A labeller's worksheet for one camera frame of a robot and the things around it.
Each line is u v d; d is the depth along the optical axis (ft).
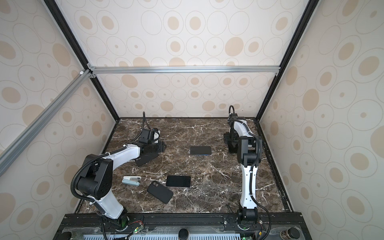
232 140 3.02
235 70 6.00
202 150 3.30
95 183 1.55
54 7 2.21
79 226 2.48
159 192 2.74
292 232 2.09
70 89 2.50
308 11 2.26
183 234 2.04
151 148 2.61
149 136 2.49
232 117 2.69
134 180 2.82
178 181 2.88
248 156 2.09
